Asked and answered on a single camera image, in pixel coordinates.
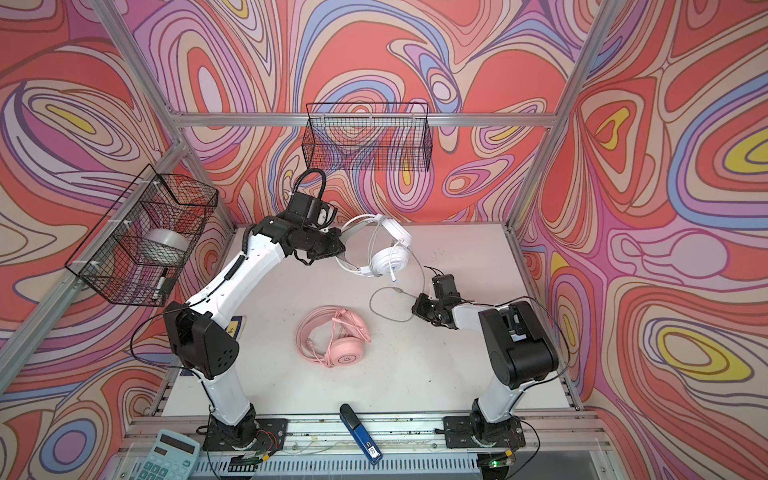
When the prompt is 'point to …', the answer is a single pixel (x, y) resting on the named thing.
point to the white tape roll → (165, 246)
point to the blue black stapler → (366, 444)
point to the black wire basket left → (136, 250)
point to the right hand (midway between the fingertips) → (414, 312)
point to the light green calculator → (174, 457)
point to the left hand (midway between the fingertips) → (349, 244)
